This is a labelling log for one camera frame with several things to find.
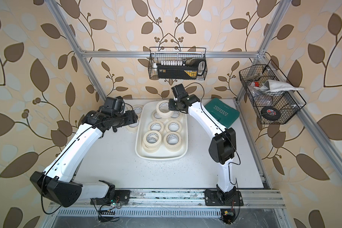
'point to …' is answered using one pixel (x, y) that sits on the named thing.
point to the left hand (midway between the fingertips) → (134, 117)
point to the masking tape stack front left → (151, 141)
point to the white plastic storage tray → (161, 134)
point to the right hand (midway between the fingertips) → (172, 105)
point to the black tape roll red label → (270, 113)
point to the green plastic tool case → (225, 114)
